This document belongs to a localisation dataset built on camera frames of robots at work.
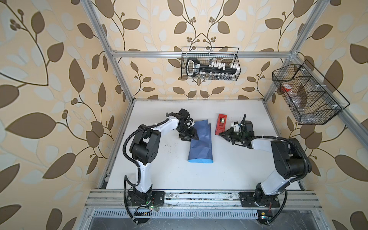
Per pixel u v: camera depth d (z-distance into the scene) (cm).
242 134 77
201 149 85
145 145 52
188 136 84
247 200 73
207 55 90
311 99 73
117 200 76
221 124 99
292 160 46
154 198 74
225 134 85
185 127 82
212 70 84
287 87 81
